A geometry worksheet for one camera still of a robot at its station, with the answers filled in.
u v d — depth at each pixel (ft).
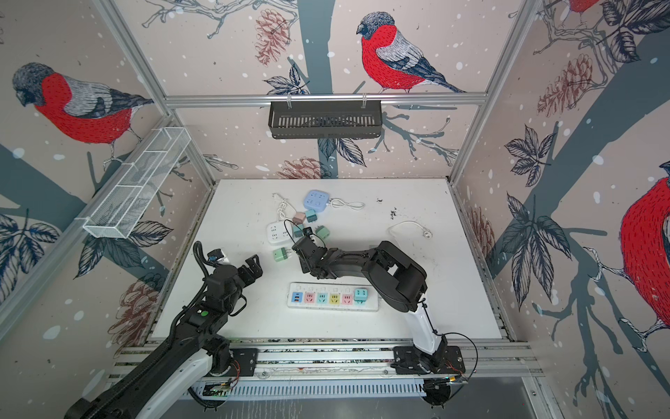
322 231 3.32
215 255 2.38
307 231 2.80
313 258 2.39
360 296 2.61
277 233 3.30
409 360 2.39
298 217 3.51
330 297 2.74
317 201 3.62
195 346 1.81
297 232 3.40
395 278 1.72
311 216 3.50
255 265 2.53
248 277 2.48
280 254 3.11
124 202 2.41
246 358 2.44
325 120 3.45
